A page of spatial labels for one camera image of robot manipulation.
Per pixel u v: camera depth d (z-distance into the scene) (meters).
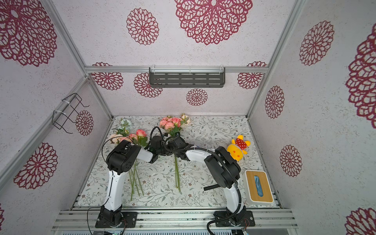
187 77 0.97
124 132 1.04
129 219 0.73
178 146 0.76
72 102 0.81
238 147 0.95
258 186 0.82
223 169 0.51
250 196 0.76
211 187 0.85
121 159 0.60
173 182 0.87
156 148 0.85
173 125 1.03
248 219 0.73
